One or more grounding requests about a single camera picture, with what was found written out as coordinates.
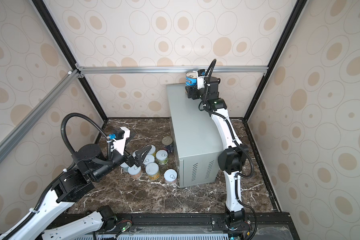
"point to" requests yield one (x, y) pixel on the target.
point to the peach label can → (134, 171)
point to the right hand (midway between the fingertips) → (193, 84)
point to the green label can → (162, 156)
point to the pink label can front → (170, 175)
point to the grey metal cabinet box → (196, 141)
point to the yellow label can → (152, 170)
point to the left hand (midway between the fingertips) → (144, 141)
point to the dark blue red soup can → (167, 142)
